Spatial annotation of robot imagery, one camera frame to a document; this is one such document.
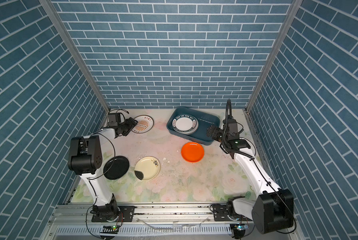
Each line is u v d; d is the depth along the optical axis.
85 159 0.52
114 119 0.81
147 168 0.89
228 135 0.61
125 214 0.73
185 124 1.09
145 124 1.11
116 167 0.88
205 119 1.15
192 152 0.96
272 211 0.39
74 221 0.75
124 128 0.88
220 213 0.74
